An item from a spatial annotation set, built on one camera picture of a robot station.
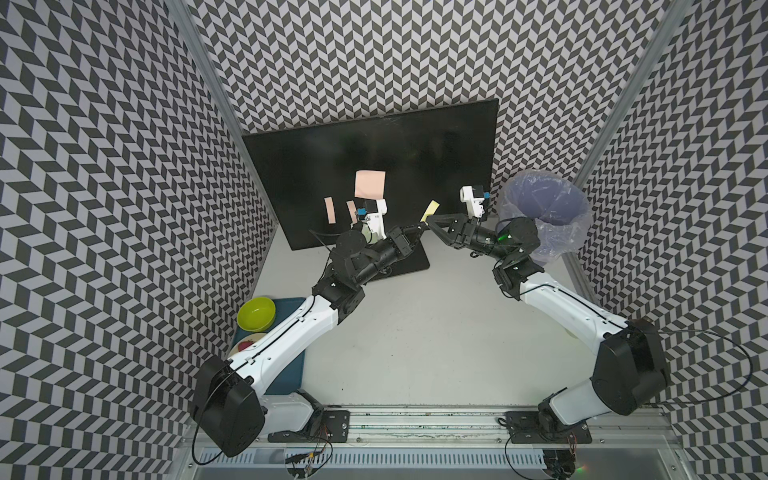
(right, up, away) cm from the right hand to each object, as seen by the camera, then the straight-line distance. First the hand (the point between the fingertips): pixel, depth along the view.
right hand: (426, 226), depth 65 cm
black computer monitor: (+3, +23, +24) cm, 33 cm away
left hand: (+1, -1, +1) cm, 1 cm away
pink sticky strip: (-25, +6, +16) cm, 30 cm away
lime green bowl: (-51, -26, +29) cm, 64 cm away
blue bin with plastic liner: (+44, +8, +28) cm, 53 cm away
